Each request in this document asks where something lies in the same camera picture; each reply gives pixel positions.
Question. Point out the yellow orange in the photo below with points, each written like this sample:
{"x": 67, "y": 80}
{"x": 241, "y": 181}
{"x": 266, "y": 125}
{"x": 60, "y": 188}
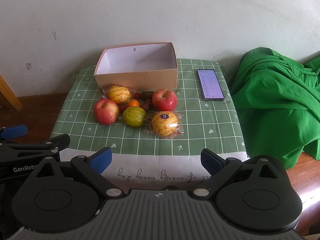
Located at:
{"x": 118, "y": 94}
{"x": 164, "y": 124}

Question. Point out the green checked tablecloth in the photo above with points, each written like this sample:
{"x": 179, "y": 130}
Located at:
{"x": 206, "y": 124}

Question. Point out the dark brown date front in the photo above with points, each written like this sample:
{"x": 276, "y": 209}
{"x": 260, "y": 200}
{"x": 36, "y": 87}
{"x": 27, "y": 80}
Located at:
{"x": 147, "y": 105}

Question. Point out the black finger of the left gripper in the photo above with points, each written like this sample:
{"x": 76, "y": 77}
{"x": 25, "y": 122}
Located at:
{"x": 53, "y": 141}

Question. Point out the small red fruit front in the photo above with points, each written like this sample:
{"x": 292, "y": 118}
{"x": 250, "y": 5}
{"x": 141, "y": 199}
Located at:
{"x": 122, "y": 108}

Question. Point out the smartphone with lit screen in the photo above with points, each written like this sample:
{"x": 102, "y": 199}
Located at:
{"x": 210, "y": 85}

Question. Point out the dark brown date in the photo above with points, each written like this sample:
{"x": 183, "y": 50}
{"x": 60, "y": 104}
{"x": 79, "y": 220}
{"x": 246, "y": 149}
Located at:
{"x": 147, "y": 105}
{"x": 146, "y": 95}

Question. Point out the green crumpled cloth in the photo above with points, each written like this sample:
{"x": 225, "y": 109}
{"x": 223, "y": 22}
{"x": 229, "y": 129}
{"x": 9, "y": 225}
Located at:
{"x": 277, "y": 101}

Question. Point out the small red fruit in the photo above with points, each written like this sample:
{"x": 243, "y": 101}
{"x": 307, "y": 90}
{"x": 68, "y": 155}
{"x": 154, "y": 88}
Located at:
{"x": 137, "y": 95}
{"x": 122, "y": 108}

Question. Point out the yellow wooden furniture leg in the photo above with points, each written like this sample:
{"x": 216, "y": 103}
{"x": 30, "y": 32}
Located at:
{"x": 8, "y": 99}

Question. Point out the small orange tangerine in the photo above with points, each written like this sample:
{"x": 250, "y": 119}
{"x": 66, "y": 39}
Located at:
{"x": 133, "y": 103}

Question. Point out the red apple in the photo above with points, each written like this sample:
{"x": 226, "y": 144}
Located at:
{"x": 106, "y": 111}
{"x": 164, "y": 100}

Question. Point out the tan cardboard box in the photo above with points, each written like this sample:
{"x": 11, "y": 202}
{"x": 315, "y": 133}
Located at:
{"x": 149, "y": 66}

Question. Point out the yellow orange front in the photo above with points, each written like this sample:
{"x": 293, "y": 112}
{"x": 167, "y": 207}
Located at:
{"x": 164, "y": 124}

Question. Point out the green pear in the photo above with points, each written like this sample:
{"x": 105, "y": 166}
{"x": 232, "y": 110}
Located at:
{"x": 134, "y": 116}

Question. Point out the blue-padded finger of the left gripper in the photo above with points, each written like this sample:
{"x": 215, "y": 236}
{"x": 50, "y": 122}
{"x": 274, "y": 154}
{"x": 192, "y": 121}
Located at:
{"x": 13, "y": 132}

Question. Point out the right gripper black blue-padded own left finger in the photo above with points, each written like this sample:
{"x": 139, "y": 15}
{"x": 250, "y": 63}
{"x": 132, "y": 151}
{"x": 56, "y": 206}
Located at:
{"x": 89, "y": 170}

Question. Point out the right gripper black blue-padded own right finger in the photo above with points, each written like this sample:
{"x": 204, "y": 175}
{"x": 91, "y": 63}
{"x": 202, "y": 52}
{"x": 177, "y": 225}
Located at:
{"x": 221, "y": 171}

